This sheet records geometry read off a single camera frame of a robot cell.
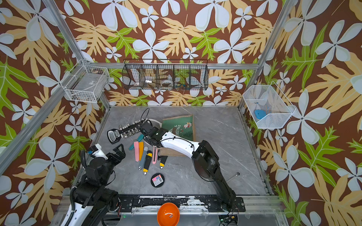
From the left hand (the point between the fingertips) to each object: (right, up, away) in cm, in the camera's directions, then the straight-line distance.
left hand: (118, 147), depth 75 cm
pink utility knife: (+3, -3, +21) cm, 21 cm away
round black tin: (+20, -20, +6) cm, 29 cm away
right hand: (+15, +7, +15) cm, 22 cm away
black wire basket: (+23, +47, +23) cm, 57 cm away
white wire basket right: (+86, +23, +9) cm, 90 cm away
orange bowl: (+28, -34, -4) cm, 44 cm away
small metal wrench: (+68, -18, +9) cm, 71 cm away
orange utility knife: (+6, -2, +22) cm, 23 cm away
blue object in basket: (+79, +19, +5) cm, 82 cm away
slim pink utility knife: (+17, -10, +16) cm, 25 cm away
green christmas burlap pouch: (+35, +11, +18) cm, 41 cm away
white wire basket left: (-24, +37, +10) cm, 46 cm away
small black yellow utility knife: (+22, -12, +15) cm, 29 cm away
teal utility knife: (+4, +3, +27) cm, 27 cm away
